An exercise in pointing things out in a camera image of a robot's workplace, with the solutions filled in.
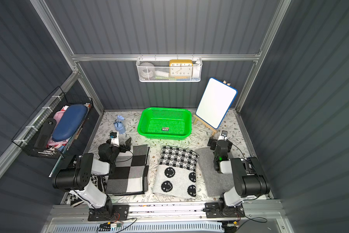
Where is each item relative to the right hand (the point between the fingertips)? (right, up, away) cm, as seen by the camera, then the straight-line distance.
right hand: (224, 137), depth 92 cm
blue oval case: (-81, +10, -25) cm, 85 cm away
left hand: (-64, 0, +1) cm, 64 cm away
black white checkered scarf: (-58, -22, -8) cm, 63 cm away
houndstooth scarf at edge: (-73, -24, -12) cm, 78 cm away
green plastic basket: (-40, +9, +20) cm, 45 cm away
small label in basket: (-39, +5, +16) cm, 42 cm away
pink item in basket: (-87, 0, -27) cm, 91 cm away
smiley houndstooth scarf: (-31, -20, -10) cm, 38 cm away
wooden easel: (-10, +8, +10) cm, 17 cm away
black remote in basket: (-88, +3, -29) cm, 93 cm away
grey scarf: (-8, -24, -13) cm, 28 cm away
